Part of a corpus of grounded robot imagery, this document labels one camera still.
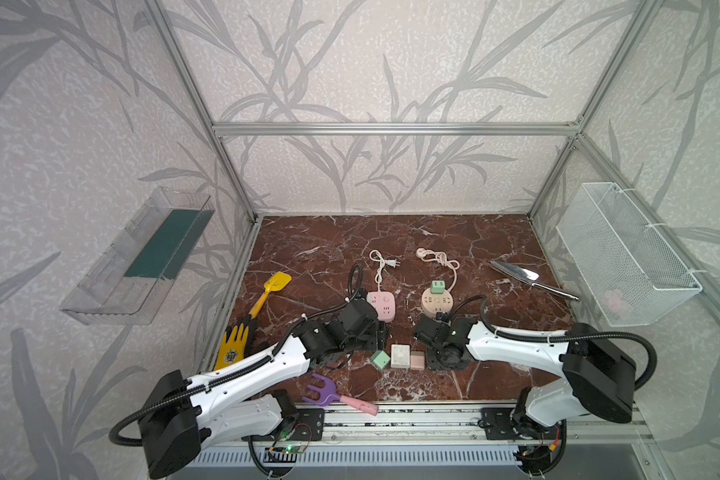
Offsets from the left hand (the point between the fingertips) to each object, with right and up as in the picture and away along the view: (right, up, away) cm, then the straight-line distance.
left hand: (385, 326), depth 78 cm
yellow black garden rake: (-43, -6, +8) cm, 44 cm away
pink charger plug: (+9, -11, +5) cm, 15 cm away
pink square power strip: (0, +2, +16) cm, 16 cm away
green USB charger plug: (+17, +8, +14) cm, 23 cm away
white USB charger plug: (+4, -10, +5) cm, 12 cm away
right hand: (+14, -10, +7) cm, 19 cm away
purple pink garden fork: (-15, -18, -1) cm, 23 cm away
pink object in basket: (+58, +7, -3) cm, 58 cm away
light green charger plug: (-1, -10, +5) cm, 12 cm away
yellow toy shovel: (-36, +8, +21) cm, 43 cm away
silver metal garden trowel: (+51, +10, +24) cm, 57 cm away
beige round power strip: (+16, +3, +16) cm, 23 cm away
